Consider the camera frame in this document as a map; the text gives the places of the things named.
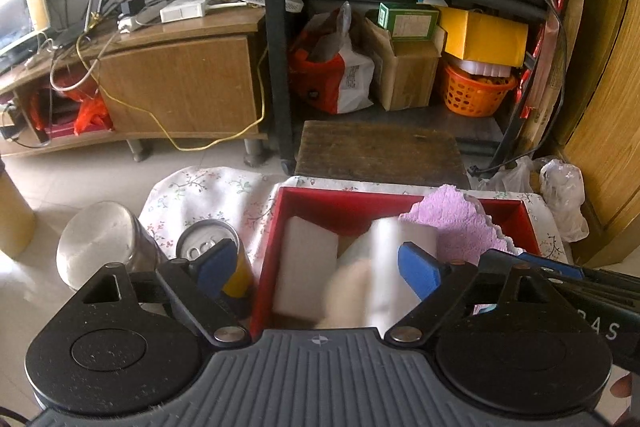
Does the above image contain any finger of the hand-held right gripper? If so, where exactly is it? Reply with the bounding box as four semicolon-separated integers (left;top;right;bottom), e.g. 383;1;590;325
479;248;640;290
542;279;640;314

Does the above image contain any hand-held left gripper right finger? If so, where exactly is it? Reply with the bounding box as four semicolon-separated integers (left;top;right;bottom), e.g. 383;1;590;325
384;243;547;349

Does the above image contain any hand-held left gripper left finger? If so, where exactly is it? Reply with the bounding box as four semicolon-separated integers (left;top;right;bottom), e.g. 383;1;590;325
80;238;252;349

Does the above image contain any red cardboard box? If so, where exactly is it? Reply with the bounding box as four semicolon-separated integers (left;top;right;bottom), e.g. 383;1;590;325
249;187;542;339

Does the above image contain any pink fluffy cloth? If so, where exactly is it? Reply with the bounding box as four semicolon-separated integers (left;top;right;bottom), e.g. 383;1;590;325
398;185;524;315

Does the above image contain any white foam sponge block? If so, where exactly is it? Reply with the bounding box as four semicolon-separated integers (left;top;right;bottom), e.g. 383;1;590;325
272;216;343;321

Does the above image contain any blue and yellow drink can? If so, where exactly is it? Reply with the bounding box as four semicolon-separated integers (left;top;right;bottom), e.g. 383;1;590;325
176;219;256;319

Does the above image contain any clear crumpled plastic bag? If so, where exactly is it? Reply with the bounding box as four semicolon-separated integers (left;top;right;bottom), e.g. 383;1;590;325
540;158;591;243

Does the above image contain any floral tablecloth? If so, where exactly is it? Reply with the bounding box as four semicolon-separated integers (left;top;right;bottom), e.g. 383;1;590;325
137;167;571;303

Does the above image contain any stainless steel thermos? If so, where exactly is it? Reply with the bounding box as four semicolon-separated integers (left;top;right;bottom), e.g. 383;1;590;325
56;201;171;294

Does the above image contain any dark wooden stool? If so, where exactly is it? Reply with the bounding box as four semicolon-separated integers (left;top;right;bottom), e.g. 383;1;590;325
294;120;472;190

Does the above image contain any wooden wardrobe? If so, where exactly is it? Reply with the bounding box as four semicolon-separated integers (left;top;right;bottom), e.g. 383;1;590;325
550;0;640;269

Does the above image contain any orange plastic basket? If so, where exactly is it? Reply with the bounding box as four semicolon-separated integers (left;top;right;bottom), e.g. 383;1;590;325
440;59;519;118

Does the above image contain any wooden television cabinet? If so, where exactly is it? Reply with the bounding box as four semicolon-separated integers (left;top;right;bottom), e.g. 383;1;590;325
0;4;272;158

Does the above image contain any brown cardboard box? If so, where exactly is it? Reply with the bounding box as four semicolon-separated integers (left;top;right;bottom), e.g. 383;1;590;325
360;14;441;112

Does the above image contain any red and white plastic bag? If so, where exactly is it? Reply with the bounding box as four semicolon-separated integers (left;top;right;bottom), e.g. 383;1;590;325
289;2;376;115

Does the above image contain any white plastic container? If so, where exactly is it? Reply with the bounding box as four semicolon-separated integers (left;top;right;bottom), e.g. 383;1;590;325
452;58;513;80

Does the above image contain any yellow trash bin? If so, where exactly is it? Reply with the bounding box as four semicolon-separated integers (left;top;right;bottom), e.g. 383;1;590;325
0;169;37;258

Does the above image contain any yellow cardboard box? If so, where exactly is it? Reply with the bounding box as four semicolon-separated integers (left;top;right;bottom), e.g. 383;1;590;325
437;7;529;68

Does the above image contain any black metal shelf rack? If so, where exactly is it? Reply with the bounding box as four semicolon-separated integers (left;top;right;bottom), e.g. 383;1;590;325
260;0;567;176

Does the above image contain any green and white carton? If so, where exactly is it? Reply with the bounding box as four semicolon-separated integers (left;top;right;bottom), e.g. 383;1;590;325
377;2;441;42

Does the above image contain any white power strip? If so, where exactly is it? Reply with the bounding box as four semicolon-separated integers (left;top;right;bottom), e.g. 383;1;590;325
159;0;207;24

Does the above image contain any black router with antennas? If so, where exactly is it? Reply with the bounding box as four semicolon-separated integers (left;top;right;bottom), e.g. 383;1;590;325
50;0;166;48

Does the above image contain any yellow cable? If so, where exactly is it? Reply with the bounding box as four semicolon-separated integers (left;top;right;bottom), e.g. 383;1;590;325
75;0;272;152

